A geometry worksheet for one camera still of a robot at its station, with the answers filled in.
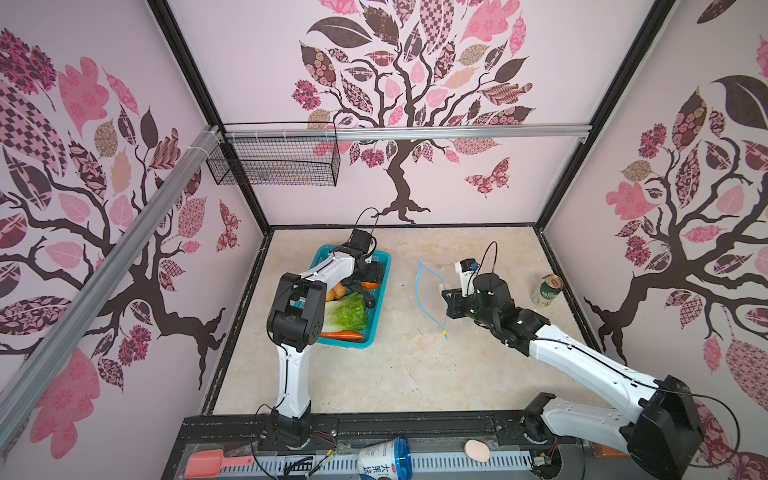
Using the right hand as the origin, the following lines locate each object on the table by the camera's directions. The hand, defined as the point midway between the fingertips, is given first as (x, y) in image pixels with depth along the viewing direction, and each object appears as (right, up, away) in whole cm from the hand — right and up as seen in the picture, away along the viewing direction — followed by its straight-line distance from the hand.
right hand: (443, 289), depth 80 cm
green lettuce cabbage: (-27, -8, +5) cm, 29 cm away
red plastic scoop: (-57, -39, -13) cm, 70 cm away
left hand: (-22, +2, +21) cm, 30 cm away
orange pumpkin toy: (-22, -1, +18) cm, 28 cm away
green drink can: (+34, -2, +11) cm, 36 cm away
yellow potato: (-33, -4, +12) cm, 36 cm away
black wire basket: (-51, +42, +15) cm, 67 cm away
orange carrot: (-29, -15, +7) cm, 34 cm away
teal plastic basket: (-20, -8, +6) cm, 22 cm away
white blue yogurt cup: (-15, -36, -16) cm, 42 cm away
